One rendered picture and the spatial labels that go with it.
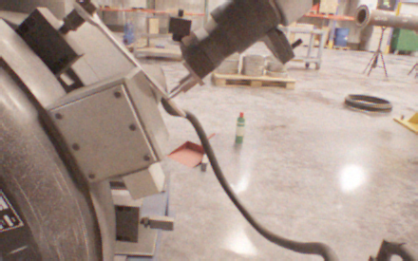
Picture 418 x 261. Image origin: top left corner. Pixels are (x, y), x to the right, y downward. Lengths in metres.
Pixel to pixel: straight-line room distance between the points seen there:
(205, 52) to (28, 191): 0.27
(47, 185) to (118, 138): 0.10
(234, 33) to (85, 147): 0.24
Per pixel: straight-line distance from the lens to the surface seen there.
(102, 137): 0.34
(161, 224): 0.52
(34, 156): 0.36
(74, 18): 0.43
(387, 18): 7.30
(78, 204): 0.39
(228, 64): 4.40
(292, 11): 0.43
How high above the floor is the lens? 0.89
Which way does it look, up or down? 21 degrees down
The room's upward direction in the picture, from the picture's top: 4 degrees clockwise
